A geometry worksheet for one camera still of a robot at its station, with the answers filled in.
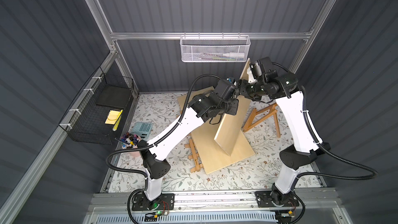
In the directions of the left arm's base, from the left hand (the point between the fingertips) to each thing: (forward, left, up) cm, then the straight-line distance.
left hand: (239, 106), depth 67 cm
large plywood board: (+1, 0, -15) cm, 15 cm away
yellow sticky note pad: (+1, +60, -9) cm, 60 cm away
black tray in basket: (+12, +62, -6) cm, 63 cm away
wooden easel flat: (-10, +20, -31) cm, 38 cm away
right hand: (+7, -1, +3) cm, 7 cm away
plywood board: (-9, +11, -31) cm, 34 cm away
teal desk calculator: (+10, +55, -34) cm, 65 cm away
